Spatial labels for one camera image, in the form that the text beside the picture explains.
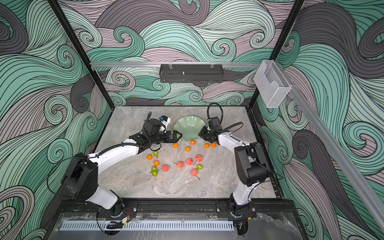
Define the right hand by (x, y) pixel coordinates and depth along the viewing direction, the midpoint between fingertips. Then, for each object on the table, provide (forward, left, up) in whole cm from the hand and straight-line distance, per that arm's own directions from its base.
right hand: (199, 133), depth 95 cm
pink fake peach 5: (-24, +4, -5) cm, 24 cm away
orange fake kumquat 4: (-5, -5, -7) cm, 10 cm away
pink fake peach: (-21, +21, -5) cm, 30 cm away
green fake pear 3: (-24, +27, -5) cm, 36 cm away
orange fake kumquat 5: (-5, -9, -6) cm, 12 cm away
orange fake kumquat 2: (-6, +16, -6) cm, 18 cm away
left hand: (-7, +13, +9) cm, 17 cm away
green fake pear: (-12, +28, -6) cm, 31 cm away
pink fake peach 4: (-15, +1, -4) cm, 16 cm away
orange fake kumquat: (-4, +5, -5) cm, 8 cm away
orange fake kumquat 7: (-18, +26, -5) cm, 33 cm away
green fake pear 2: (-22, +27, -5) cm, 35 cm away
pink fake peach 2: (-19, +12, -4) cm, 23 cm away
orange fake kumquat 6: (-14, +31, -6) cm, 35 cm away
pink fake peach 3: (-17, +7, -5) cm, 19 cm away
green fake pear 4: (-20, +1, -6) cm, 21 cm away
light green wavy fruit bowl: (+10, +7, -7) cm, 14 cm away
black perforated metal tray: (+30, +5, +25) cm, 39 cm away
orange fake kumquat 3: (-8, +8, -6) cm, 13 cm away
